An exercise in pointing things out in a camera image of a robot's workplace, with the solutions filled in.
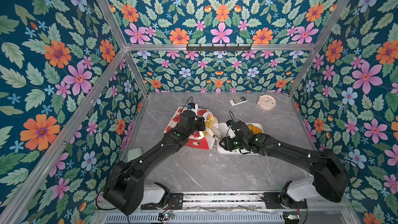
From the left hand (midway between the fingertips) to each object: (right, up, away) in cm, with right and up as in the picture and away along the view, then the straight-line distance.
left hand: (207, 115), depth 81 cm
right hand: (+7, -14, +1) cm, 16 cm away
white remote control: (+20, +8, +33) cm, 39 cm away
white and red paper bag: (-5, -13, -1) cm, 14 cm away
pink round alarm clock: (+42, +8, +30) cm, 53 cm away
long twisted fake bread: (+1, -4, +10) cm, 11 cm away
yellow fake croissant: (+30, -10, +15) cm, 35 cm away
